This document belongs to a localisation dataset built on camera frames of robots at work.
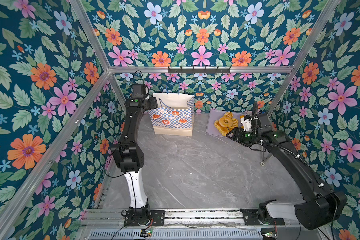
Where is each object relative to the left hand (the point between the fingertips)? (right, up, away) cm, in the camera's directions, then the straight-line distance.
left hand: (152, 97), depth 88 cm
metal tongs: (+68, -41, +3) cm, 79 cm away
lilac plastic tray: (+42, -8, +31) cm, 53 cm away
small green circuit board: (0, -70, -16) cm, 72 cm away
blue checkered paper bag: (+13, -11, +2) cm, 17 cm away
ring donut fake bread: (+48, -16, +17) cm, 53 cm away
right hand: (+43, -22, -12) cm, 50 cm away
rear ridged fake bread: (+53, -8, +27) cm, 60 cm away
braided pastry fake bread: (+46, -20, +16) cm, 53 cm away
